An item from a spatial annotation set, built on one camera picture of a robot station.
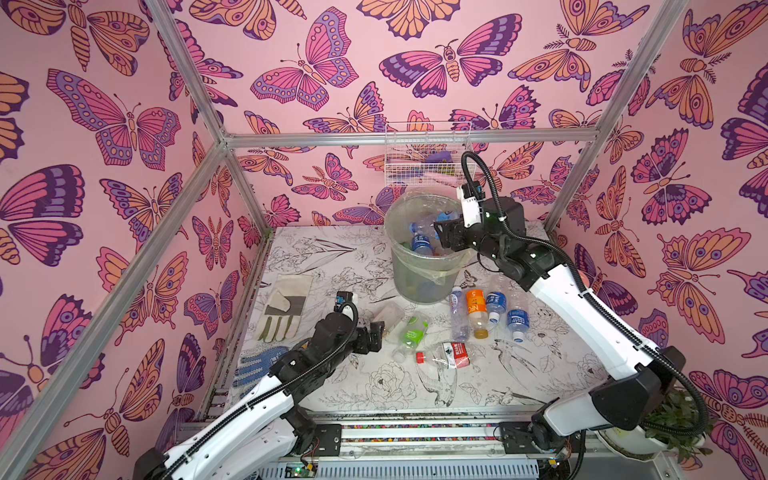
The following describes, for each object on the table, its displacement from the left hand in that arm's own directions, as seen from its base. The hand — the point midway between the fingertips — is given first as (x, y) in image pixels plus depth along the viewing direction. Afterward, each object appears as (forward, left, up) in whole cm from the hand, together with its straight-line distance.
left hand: (371, 321), depth 77 cm
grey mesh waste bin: (+12, -14, +6) cm, 19 cm away
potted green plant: (-21, -63, +4) cm, 67 cm away
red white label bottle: (-3, -23, -13) cm, 27 cm away
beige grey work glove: (+13, +30, -15) cm, 36 cm away
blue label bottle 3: (+11, -37, -11) cm, 41 cm away
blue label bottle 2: (+5, -43, -11) cm, 44 cm away
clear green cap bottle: (+12, -5, -17) cm, 21 cm away
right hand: (+18, -20, +20) cm, 33 cm away
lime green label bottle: (+3, -12, -12) cm, 17 cm away
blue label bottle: (+27, -14, +1) cm, 30 cm away
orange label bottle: (+10, -32, -12) cm, 35 cm away
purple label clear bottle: (+11, -27, -16) cm, 33 cm away
